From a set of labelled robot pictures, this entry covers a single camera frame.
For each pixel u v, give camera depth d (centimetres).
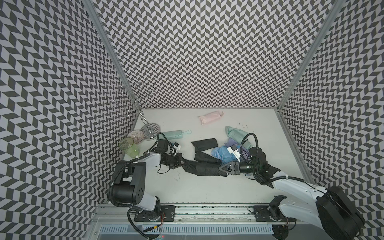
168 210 74
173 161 79
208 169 74
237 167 67
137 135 100
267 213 73
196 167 75
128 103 110
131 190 43
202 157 89
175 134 99
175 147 86
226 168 72
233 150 72
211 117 109
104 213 74
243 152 72
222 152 90
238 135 98
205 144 96
